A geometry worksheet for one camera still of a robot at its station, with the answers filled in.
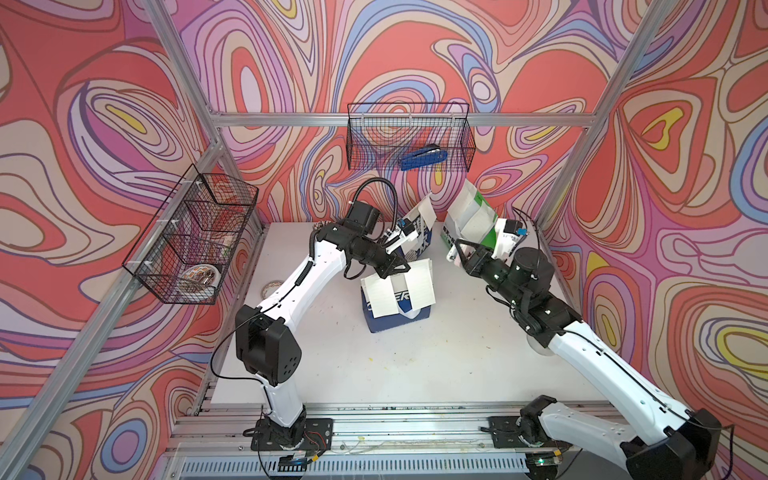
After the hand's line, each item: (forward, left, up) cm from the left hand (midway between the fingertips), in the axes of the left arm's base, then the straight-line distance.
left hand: (409, 268), depth 77 cm
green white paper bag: (+23, -21, -4) cm, 32 cm away
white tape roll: (-25, -22, +9) cm, 35 cm away
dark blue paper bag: (-7, 0, -13) cm, 15 cm away
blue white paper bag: (+23, -6, -4) cm, 24 cm away
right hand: (-1, -11, +8) cm, 13 cm away
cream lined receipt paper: (-3, -3, -3) cm, 5 cm away
